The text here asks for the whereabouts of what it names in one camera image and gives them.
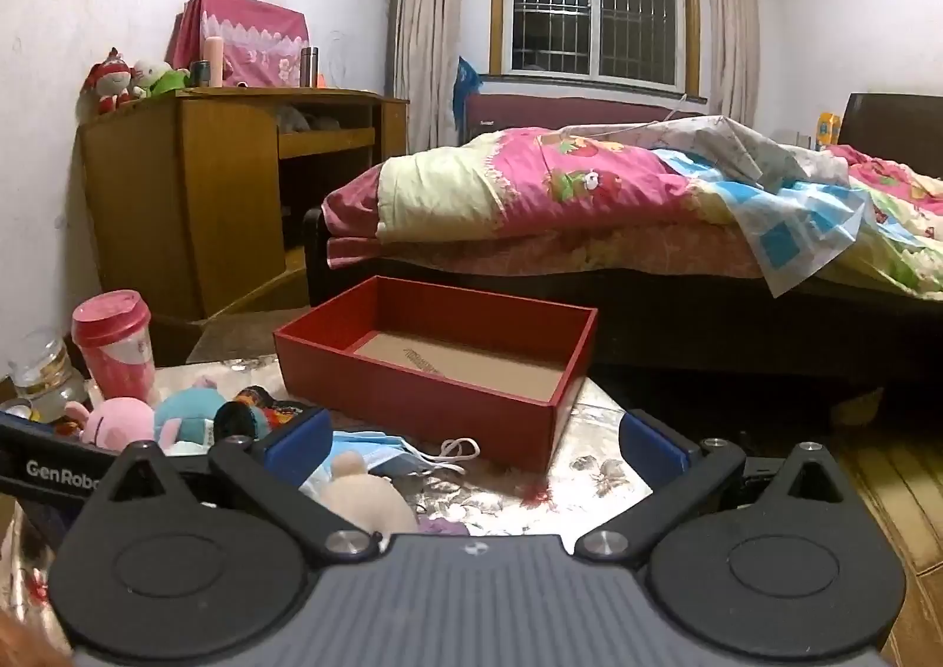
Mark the pink pig plush toy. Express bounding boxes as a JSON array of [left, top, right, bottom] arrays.
[[65, 396, 157, 451]]

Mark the blue face mask bundle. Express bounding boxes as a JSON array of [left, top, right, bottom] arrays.
[[331, 427, 483, 480]]

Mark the clear glass jar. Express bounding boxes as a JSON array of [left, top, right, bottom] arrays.
[[7, 332, 90, 421]]

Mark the dark wooden headboard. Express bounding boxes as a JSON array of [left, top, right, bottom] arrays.
[[842, 94, 943, 148]]

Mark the teal pig plush toy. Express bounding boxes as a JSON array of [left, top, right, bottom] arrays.
[[153, 376, 229, 456]]

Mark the barred window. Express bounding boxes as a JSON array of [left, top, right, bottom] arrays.
[[492, 0, 700, 95]]

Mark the red cardboard box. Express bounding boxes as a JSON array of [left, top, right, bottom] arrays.
[[272, 275, 599, 473]]

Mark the pink lidded tumbler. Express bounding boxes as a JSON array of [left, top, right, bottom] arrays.
[[71, 290, 157, 404]]

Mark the black multicoloured plush toy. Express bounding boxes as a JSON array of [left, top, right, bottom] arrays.
[[213, 385, 306, 441]]

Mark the dark bed frame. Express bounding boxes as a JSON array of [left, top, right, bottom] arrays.
[[304, 206, 943, 418]]

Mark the beige plush toy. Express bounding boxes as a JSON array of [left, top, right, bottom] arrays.
[[320, 453, 421, 536]]

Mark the beige curtain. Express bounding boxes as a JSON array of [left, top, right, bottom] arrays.
[[396, 0, 465, 156], [707, 0, 761, 127]]

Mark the blue bag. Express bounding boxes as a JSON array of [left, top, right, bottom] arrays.
[[455, 57, 482, 130]]

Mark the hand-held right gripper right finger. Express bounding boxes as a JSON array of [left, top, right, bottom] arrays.
[[575, 409, 856, 563]]

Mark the grey cloth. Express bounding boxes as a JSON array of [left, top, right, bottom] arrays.
[[278, 105, 340, 132]]

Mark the blue checked white sheet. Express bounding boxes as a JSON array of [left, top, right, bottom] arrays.
[[641, 116, 885, 300]]

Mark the white green plush toy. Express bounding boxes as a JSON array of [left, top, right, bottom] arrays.
[[133, 57, 191, 100]]

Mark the pink printed quilt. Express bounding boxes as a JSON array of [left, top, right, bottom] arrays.
[[322, 118, 943, 303]]

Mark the maroon padded bench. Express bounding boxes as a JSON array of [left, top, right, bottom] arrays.
[[464, 93, 708, 147]]

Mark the red doll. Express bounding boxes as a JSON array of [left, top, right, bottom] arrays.
[[87, 47, 144, 115]]

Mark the pink cloth covered box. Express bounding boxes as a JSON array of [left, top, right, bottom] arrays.
[[171, 0, 311, 88]]

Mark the purple knitted cloth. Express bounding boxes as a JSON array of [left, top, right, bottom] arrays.
[[416, 516, 473, 540]]

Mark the wooden cabinet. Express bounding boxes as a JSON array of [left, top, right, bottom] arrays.
[[77, 87, 410, 323]]

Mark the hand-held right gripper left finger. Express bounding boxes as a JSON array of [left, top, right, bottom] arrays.
[[92, 408, 380, 569]]

